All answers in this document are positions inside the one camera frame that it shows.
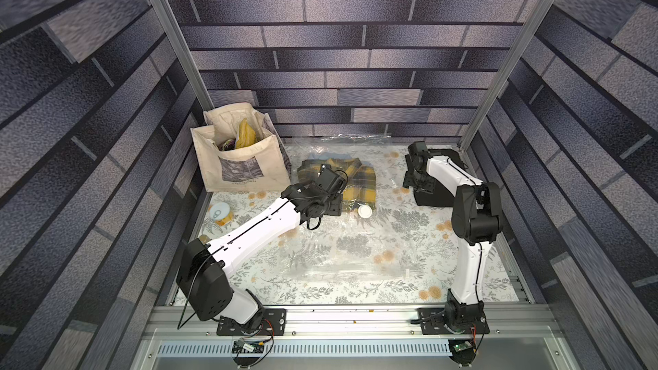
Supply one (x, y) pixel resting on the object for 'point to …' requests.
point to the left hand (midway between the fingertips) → (333, 201)
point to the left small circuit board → (242, 346)
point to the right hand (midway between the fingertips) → (416, 185)
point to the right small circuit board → (463, 354)
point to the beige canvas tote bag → (239, 151)
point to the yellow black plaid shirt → (361, 186)
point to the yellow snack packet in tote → (247, 137)
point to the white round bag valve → (365, 211)
